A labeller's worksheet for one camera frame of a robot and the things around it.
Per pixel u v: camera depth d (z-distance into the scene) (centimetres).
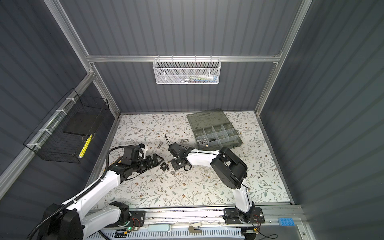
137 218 72
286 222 71
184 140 102
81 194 45
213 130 105
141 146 79
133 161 66
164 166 91
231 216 73
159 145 101
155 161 75
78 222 42
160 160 79
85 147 69
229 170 52
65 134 72
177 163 83
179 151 73
